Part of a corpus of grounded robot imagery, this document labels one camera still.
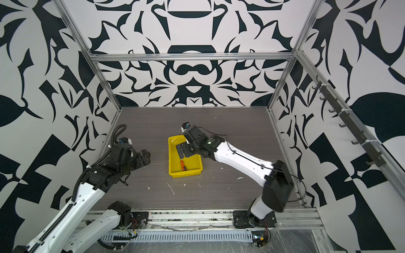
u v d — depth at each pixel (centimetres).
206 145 56
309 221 76
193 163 90
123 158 56
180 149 70
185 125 70
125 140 67
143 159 68
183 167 89
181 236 65
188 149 69
